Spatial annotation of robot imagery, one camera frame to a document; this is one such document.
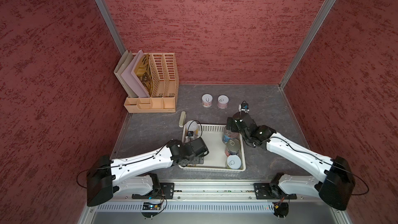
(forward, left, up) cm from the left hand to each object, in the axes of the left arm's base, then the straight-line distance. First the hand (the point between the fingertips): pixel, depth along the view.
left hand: (191, 159), depth 77 cm
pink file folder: (+41, +37, +20) cm, 59 cm away
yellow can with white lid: (+15, 0, +7) cm, 16 cm away
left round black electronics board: (-21, +19, -11) cm, 30 cm away
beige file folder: (+41, +43, +22) cm, 63 cm away
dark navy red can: (+6, -22, +1) cm, 23 cm away
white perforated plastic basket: (+2, -13, -9) cm, 16 cm away
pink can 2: (+39, -19, -2) cm, 44 cm away
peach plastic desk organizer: (+56, +24, -7) cm, 62 cm away
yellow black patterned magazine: (+53, +34, +13) cm, 64 cm away
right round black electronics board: (-20, -42, -7) cm, 47 cm away
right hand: (+17, -23, +7) cm, 30 cm away
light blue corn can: (+12, -20, +2) cm, 24 cm away
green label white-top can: (-1, -22, -2) cm, 22 cm away
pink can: (+40, -8, -2) cm, 41 cm away
